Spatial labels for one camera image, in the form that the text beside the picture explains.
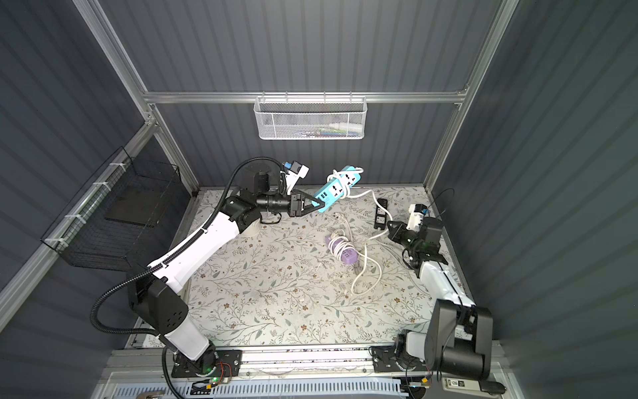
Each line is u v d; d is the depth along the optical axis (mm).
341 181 667
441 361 416
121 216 741
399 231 760
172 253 468
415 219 784
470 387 664
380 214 1081
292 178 651
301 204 644
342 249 908
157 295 420
